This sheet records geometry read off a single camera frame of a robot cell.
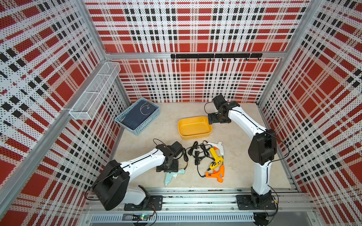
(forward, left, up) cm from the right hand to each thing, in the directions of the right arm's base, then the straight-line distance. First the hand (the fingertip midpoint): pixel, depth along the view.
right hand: (219, 119), depth 92 cm
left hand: (-29, +31, -11) cm, 44 cm away
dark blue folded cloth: (+13, +59, -7) cm, 61 cm away
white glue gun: (-17, 0, -13) cm, 21 cm away
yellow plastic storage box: (+4, +16, -15) cm, 22 cm away
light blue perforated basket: (+1, +54, -7) cm, 55 cm away
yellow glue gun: (-24, +2, -12) cm, 27 cm away
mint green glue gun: (-32, +32, -12) cm, 47 cm away
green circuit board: (-53, +42, -12) cm, 68 cm away
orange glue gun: (-32, +2, -12) cm, 34 cm away
